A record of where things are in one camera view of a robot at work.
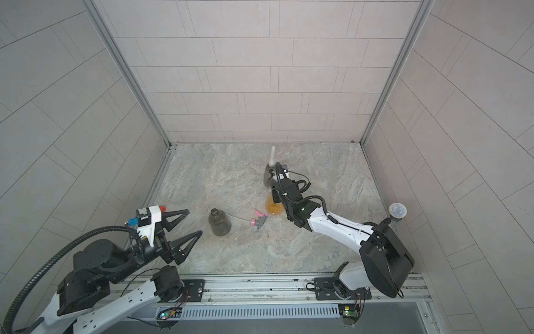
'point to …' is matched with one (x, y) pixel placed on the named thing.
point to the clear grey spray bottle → (270, 177)
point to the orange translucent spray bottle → (272, 207)
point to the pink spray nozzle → (261, 220)
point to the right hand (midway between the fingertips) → (277, 182)
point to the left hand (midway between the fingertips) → (197, 223)
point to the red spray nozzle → (162, 208)
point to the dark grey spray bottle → (220, 223)
